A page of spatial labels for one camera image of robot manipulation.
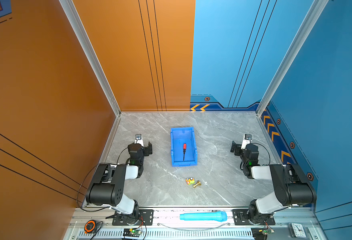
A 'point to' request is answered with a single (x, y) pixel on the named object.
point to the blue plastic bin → (179, 136)
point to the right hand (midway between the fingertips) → (239, 142)
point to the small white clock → (297, 230)
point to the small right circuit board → (266, 231)
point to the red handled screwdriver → (184, 148)
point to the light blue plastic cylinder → (221, 216)
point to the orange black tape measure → (90, 226)
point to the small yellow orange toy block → (190, 181)
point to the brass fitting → (198, 183)
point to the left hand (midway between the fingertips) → (141, 141)
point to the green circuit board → (132, 232)
